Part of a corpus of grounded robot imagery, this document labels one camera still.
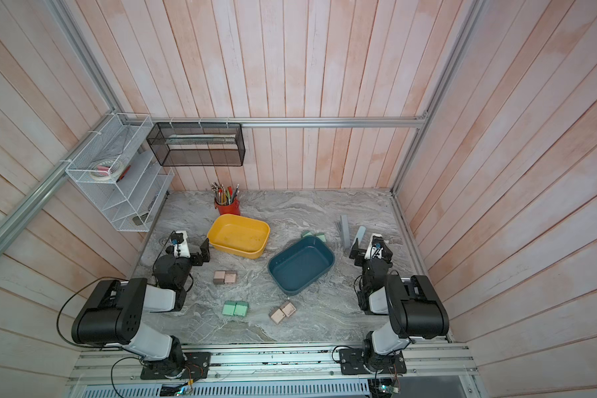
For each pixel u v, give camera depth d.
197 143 1.03
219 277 0.91
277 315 0.81
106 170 0.74
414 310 0.46
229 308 0.83
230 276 0.90
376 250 0.76
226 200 1.04
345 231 0.98
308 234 1.03
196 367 0.73
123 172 0.75
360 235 1.00
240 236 1.04
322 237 1.01
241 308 0.83
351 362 0.73
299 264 0.97
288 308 0.82
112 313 0.46
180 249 0.77
